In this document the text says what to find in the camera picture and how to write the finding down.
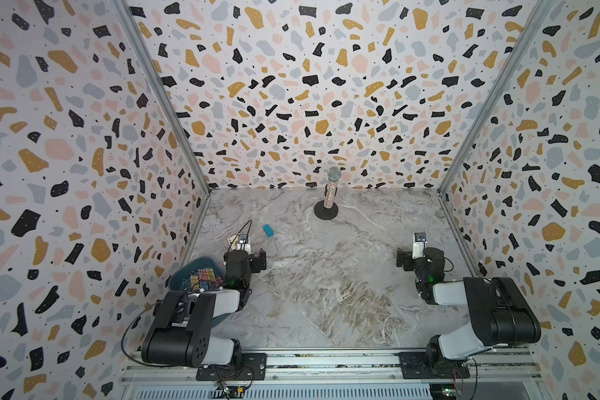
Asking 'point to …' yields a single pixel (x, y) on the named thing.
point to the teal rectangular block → (268, 230)
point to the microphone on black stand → (327, 208)
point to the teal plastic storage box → (180, 279)
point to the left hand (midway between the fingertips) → (250, 249)
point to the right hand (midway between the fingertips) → (414, 247)
